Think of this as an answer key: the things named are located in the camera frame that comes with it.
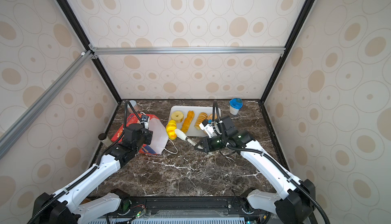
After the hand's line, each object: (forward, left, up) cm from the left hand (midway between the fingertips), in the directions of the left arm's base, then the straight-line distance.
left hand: (151, 126), depth 81 cm
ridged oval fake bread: (+19, -28, -17) cm, 38 cm away
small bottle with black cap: (-2, +30, -12) cm, 32 cm away
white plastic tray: (+9, -21, -20) cm, 31 cm away
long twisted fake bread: (+21, -19, -18) cm, 33 cm away
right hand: (-13, -25, +1) cm, 28 cm away
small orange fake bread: (+19, -33, -16) cm, 41 cm away
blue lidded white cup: (+25, -50, -11) cm, 57 cm away
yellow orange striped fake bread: (-3, -11, +1) cm, 11 cm away
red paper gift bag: (-2, -1, -16) cm, 16 cm away
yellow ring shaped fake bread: (+19, -10, -17) cm, 27 cm away
